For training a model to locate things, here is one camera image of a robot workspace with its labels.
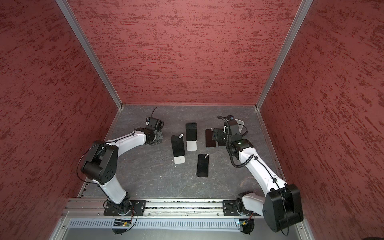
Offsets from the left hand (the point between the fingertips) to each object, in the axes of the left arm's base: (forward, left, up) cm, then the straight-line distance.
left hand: (155, 137), depth 96 cm
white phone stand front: (-14, -17, -4) cm, 22 cm away
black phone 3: (-2, -44, -3) cm, 44 cm away
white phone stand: (-4, -24, -5) cm, 25 cm away
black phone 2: (-1, -24, +8) cm, 25 cm away
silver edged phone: (-2, -36, -3) cm, 36 cm away
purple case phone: (-17, -31, -4) cm, 36 cm away
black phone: (-9, -16, +5) cm, 19 cm away
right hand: (-5, -40, +11) cm, 42 cm away
